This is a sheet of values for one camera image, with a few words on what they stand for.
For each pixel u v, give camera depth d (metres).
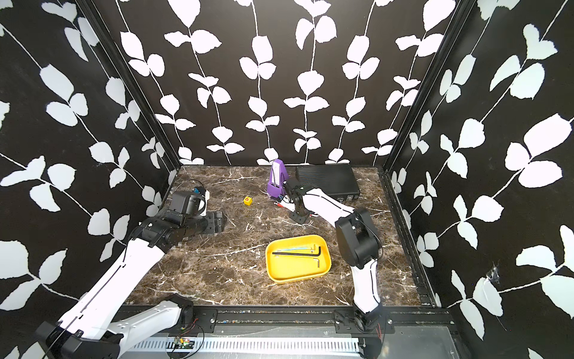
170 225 0.52
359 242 0.52
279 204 1.04
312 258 0.89
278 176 1.01
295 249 0.90
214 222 0.66
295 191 0.71
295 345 0.70
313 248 0.91
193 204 0.57
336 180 1.30
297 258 0.89
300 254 0.89
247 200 1.04
